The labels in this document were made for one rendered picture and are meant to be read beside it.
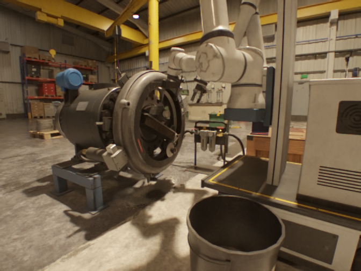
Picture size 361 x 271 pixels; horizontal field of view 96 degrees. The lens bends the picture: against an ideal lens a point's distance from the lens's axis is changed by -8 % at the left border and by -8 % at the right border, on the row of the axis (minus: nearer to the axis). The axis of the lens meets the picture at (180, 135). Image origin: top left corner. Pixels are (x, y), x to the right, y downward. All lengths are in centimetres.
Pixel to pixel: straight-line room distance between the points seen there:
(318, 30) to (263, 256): 1208
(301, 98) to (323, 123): 1073
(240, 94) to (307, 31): 1151
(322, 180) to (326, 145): 15
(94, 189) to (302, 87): 1119
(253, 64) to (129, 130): 72
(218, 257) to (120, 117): 81
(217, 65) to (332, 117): 50
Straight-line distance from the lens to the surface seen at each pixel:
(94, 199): 142
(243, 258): 55
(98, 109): 137
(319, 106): 88
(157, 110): 114
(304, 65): 1188
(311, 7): 1209
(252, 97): 88
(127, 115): 104
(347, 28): 1245
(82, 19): 1381
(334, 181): 93
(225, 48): 80
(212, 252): 56
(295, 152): 175
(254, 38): 161
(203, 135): 200
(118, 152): 104
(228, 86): 781
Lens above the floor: 73
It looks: 9 degrees down
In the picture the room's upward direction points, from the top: straight up
